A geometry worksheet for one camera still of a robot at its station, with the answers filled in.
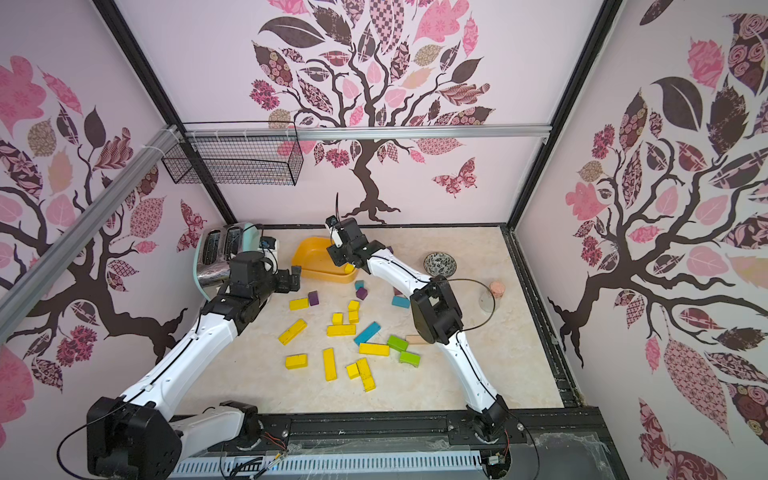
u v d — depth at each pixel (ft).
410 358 2.81
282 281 2.40
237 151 3.11
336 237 2.72
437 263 3.50
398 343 2.87
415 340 2.88
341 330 3.01
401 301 3.25
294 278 2.45
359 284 3.36
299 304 3.21
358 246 2.49
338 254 2.87
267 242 2.29
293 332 2.96
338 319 3.04
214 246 3.11
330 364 2.80
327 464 2.29
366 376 2.72
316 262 3.61
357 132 3.04
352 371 2.67
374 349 2.88
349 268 3.37
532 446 2.30
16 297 1.64
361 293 3.28
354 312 3.10
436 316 1.96
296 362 2.77
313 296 3.24
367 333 3.02
